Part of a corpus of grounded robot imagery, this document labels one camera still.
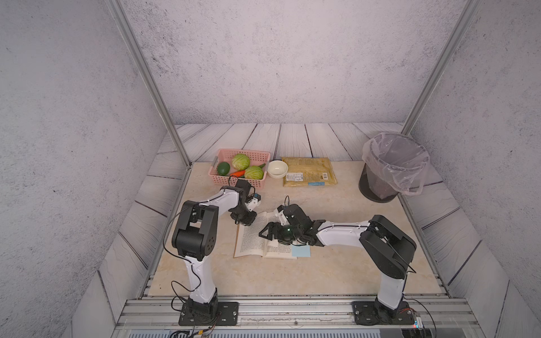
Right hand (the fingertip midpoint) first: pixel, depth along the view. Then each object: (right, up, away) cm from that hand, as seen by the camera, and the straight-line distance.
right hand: (264, 238), depth 84 cm
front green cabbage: (-6, +27, +23) cm, 36 cm away
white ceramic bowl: (+5, +29, +31) cm, 42 cm away
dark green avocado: (-24, +29, +29) cm, 48 cm away
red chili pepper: (-16, +26, +30) cm, 42 cm away
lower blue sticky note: (+16, -6, +2) cm, 17 cm away
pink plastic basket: (-25, +37, +35) cm, 56 cm away
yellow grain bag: (+22, +27, +31) cm, 47 cm away
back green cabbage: (-14, +32, +29) cm, 46 cm away
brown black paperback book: (-6, -3, +4) cm, 8 cm away
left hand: (-7, +4, +13) cm, 15 cm away
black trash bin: (+49, +18, +21) cm, 56 cm away
